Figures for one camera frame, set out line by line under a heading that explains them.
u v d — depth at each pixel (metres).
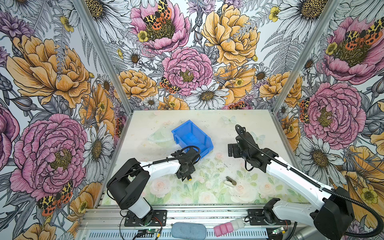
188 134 1.05
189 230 0.69
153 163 0.52
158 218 0.74
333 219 0.39
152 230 0.71
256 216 0.74
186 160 0.69
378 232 0.38
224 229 0.70
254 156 0.58
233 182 0.83
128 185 0.44
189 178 0.85
